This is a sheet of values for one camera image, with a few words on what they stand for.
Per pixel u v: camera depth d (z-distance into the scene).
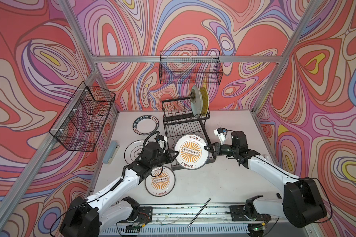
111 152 0.91
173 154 0.74
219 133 0.76
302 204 0.41
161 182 0.84
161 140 0.72
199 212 0.75
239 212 0.74
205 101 0.79
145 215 0.72
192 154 0.79
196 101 0.88
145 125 1.11
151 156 0.61
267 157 0.90
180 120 1.11
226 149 0.72
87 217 0.39
